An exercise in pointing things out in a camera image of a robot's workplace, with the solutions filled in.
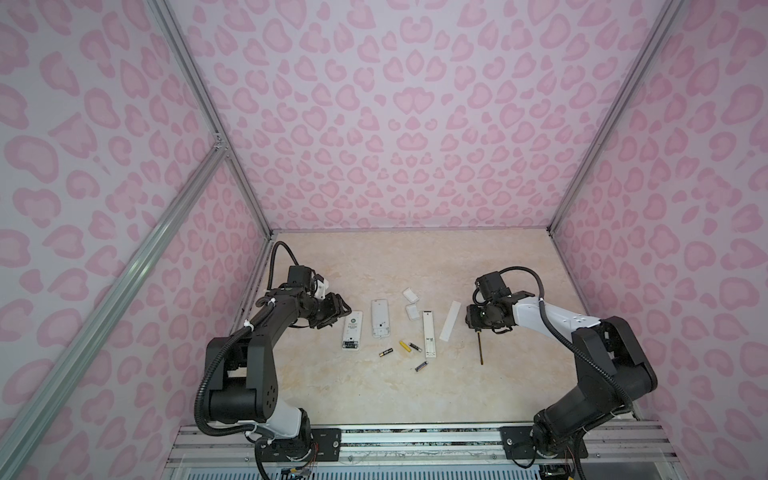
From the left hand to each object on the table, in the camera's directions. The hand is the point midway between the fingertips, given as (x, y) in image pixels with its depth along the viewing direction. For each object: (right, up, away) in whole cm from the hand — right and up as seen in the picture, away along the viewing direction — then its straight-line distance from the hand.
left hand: (345, 308), depth 89 cm
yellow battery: (+18, -12, +1) cm, 21 cm away
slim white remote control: (+25, -8, +1) cm, 26 cm away
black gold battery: (+12, -13, -1) cm, 18 cm away
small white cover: (+20, +2, +12) cm, 23 cm away
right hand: (+39, -3, +3) cm, 39 cm away
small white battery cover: (+21, -3, +9) cm, 23 cm away
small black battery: (+22, -16, -3) cm, 28 cm away
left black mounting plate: (-3, -30, -17) cm, 35 cm away
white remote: (+2, -7, +3) cm, 8 cm away
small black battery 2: (+21, -12, 0) cm, 24 cm away
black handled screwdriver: (+41, -7, +3) cm, 42 cm away
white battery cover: (+32, -5, +6) cm, 33 cm away
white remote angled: (+10, -4, +6) cm, 13 cm away
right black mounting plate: (+45, -31, -16) cm, 57 cm away
